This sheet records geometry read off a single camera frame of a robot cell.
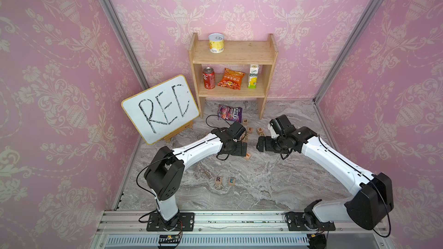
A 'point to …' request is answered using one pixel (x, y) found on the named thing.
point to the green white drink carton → (253, 76)
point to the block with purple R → (218, 180)
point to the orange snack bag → (232, 79)
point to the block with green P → (245, 121)
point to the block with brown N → (260, 131)
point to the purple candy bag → (229, 113)
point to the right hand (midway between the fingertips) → (265, 146)
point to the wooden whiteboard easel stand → (189, 125)
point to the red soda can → (209, 78)
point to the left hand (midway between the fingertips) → (238, 152)
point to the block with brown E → (250, 130)
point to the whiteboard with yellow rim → (160, 110)
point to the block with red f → (248, 156)
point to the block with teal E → (231, 181)
